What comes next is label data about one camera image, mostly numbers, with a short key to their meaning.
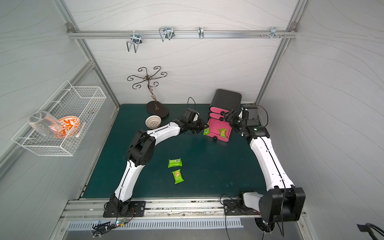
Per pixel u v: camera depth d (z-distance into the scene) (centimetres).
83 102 80
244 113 60
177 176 83
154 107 115
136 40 78
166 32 76
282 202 39
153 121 108
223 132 101
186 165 90
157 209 75
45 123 55
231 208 73
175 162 88
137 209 73
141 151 58
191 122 84
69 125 67
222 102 101
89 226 70
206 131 94
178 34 79
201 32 78
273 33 77
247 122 58
